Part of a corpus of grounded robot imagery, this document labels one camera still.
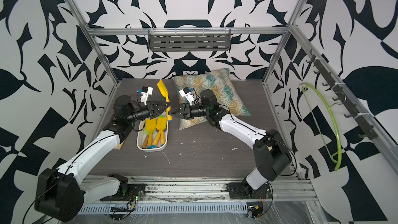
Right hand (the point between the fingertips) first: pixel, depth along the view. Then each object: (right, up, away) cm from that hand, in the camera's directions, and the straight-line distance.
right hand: (170, 114), depth 70 cm
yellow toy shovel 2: (-10, -9, +24) cm, 27 cm away
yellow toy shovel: (-4, +10, +4) cm, 11 cm away
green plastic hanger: (+65, -3, 0) cm, 65 cm away
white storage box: (-21, -15, +20) cm, 33 cm away
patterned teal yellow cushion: (+26, +17, +29) cm, 42 cm away
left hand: (-1, +5, +1) cm, 5 cm away
